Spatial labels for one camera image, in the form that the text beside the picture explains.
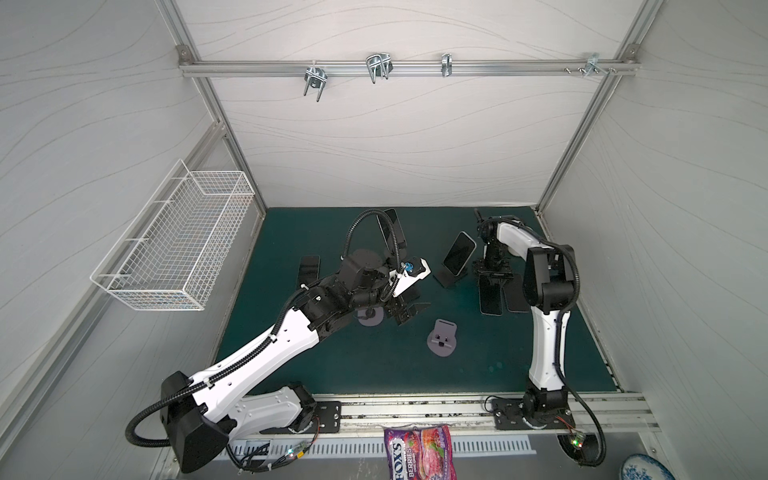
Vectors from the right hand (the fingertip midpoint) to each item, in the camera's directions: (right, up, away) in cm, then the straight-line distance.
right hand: (495, 276), depth 99 cm
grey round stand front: (-21, -16, -17) cm, 31 cm away
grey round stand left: (-41, -12, -8) cm, 44 cm away
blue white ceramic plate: (+22, -38, -33) cm, 55 cm away
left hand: (-28, +4, -31) cm, 41 cm away
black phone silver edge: (-12, +8, 0) cm, 15 cm away
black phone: (-3, -5, -3) cm, 6 cm away
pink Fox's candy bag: (-28, -36, -32) cm, 56 cm away
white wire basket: (-86, +9, -31) cm, 92 cm away
